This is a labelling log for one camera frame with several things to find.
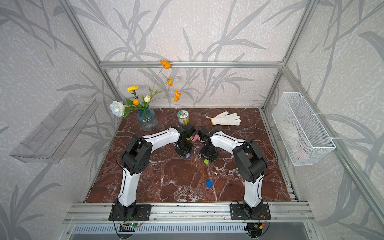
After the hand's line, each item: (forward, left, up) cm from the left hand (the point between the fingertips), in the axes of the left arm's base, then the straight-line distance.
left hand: (191, 153), depth 94 cm
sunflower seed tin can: (+25, +6, +7) cm, 26 cm away
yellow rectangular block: (+1, 0, +16) cm, 16 cm away
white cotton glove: (+29, -24, 0) cm, 38 cm away
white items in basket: (-1, -52, +23) cm, 57 cm away
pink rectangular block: (+14, -2, -3) cm, 14 cm away
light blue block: (-2, +2, +2) cm, 3 cm away
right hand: (-4, -8, +1) cm, 9 cm away
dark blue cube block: (-18, -11, 0) cm, 21 cm away
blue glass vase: (+19, +30, +10) cm, 37 cm away
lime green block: (-7, -9, +3) cm, 12 cm away
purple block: (+5, -6, -2) cm, 8 cm away
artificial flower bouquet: (+9, +36, +31) cm, 48 cm away
